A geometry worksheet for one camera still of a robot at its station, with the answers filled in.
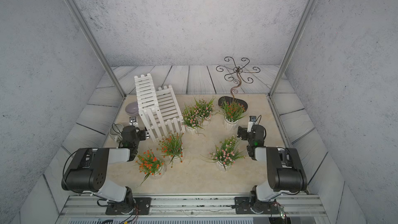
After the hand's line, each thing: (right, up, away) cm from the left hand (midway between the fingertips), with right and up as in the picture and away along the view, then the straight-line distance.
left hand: (140, 126), depth 95 cm
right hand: (+65, +1, -1) cm, 65 cm away
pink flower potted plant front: (+49, -10, -20) cm, 54 cm away
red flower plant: (+55, +9, -3) cm, 56 cm away
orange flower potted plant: (+14, -14, -23) cm, 31 cm away
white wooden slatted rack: (+16, +11, -17) cm, 26 cm away
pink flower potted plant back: (+39, +10, -1) cm, 41 cm away
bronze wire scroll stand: (+59, +32, -4) cm, 67 cm away
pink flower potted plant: (+31, +4, -6) cm, 32 cm away
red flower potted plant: (+23, -7, -18) cm, 30 cm away
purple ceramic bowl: (-11, +10, +14) cm, 21 cm away
